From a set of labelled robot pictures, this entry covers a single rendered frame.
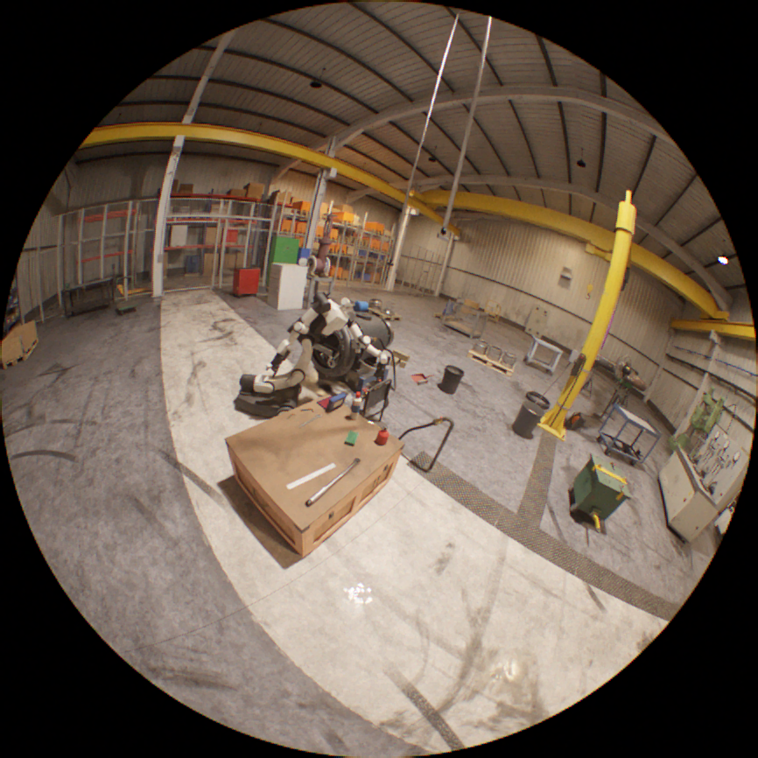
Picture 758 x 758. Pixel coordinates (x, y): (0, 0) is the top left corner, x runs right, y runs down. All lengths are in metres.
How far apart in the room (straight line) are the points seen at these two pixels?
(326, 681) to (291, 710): 0.29
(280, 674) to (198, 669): 0.46
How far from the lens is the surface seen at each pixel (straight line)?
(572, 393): 4.32
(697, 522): 5.46
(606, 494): 2.98
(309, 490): 1.40
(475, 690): 1.92
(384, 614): 1.69
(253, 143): 9.95
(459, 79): 9.16
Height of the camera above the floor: 1.63
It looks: 27 degrees down
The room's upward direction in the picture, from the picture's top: 14 degrees clockwise
